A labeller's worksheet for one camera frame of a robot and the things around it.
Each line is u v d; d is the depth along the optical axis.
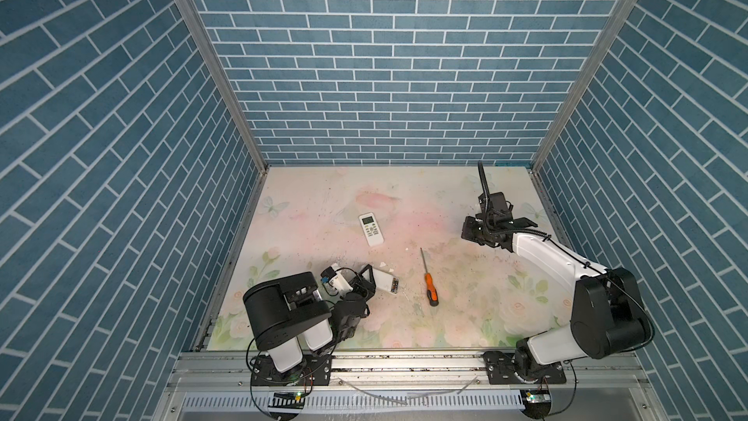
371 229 1.00
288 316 0.47
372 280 0.82
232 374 0.75
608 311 0.43
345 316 0.64
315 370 0.74
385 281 0.87
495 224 0.69
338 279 0.77
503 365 0.74
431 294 0.84
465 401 0.74
